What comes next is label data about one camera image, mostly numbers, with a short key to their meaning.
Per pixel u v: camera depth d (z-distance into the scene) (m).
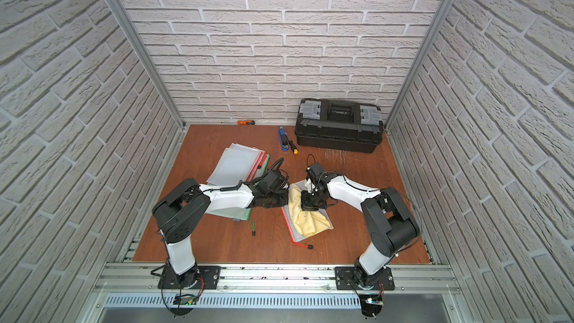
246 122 1.22
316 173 0.74
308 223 0.82
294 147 1.10
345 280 0.74
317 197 0.69
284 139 1.13
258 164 1.03
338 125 0.98
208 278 0.73
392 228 0.45
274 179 0.73
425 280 0.76
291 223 0.85
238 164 1.04
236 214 0.87
